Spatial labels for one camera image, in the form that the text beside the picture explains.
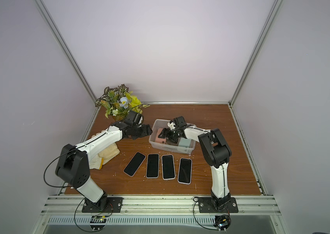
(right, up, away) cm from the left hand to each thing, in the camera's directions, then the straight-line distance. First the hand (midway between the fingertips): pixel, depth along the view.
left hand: (150, 131), depth 88 cm
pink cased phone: (+6, -7, +8) cm, 12 cm away
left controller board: (-25, -45, -16) cm, 53 cm away
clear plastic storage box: (+12, -10, +2) cm, 16 cm away
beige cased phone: (+11, -22, -5) cm, 25 cm away
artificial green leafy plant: (-22, +20, +9) cm, 32 cm away
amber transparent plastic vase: (-18, +9, -1) cm, 20 cm away
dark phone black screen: (-10, -20, 0) cm, 22 cm away
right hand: (+8, -4, +8) cm, 11 cm away
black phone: (+2, -20, -3) cm, 21 cm away
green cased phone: (+22, -8, +7) cm, 24 cm away
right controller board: (+38, -43, -18) cm, 60 cm away
